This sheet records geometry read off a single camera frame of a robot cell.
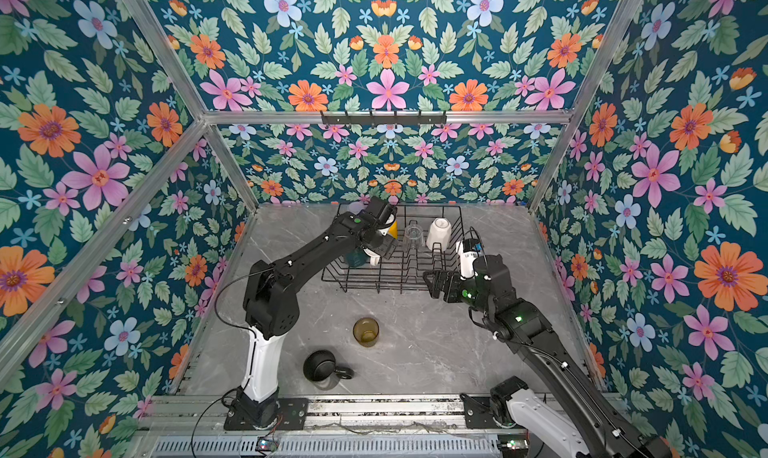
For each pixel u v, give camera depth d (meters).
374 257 0.88
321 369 0.80
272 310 0.52
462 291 0.62
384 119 0.93
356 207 1.00
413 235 1.00
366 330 0.86
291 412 0.74
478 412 0.73
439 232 0.97
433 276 0.63
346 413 0.75
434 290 0.64
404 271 0.98
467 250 0.64
